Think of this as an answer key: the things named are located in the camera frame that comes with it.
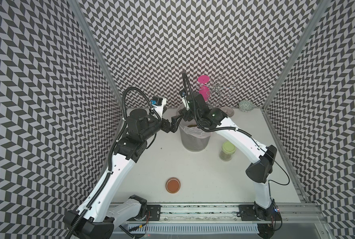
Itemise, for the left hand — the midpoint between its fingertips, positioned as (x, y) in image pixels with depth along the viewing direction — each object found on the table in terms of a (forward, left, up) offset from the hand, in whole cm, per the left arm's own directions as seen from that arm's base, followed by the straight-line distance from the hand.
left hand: (173, 113), depth 65 cm
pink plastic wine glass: (+33, -18, -14) cm, 40 cm away
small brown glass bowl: (+33, -38, -33) cm, 60 cm away
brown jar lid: (-20, +2, -37) cm, 42 cm away
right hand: (+11, -8, -7) cm, 15 cm away
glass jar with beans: (-4, -29, -36) cm, 47 cm away
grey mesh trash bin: (+2, -10, -23) cm, 25 cm away
